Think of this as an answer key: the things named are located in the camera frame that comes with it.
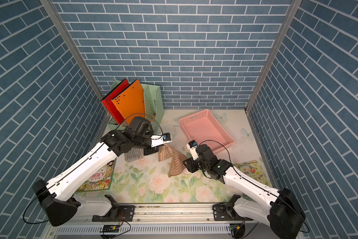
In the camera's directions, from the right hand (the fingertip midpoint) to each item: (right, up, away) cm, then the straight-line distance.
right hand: (187, 161), depth 80 cm
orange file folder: (-35, +33, +9) cm, 49 cm away
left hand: (-11, +11, -7) cm, 17 cm away
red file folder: (-47, +33, +6) cm, 58 cm away
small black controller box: (-38, -31, -8) cm, 50 cm away
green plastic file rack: (-25, +33, +32) cm, 53 cm away
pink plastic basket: (+12, +17, +31) cm, 38 cm away
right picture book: (+40, -7, +9) cm, 41 cm away
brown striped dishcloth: (-5, -2, 0) cm, 6 cm away
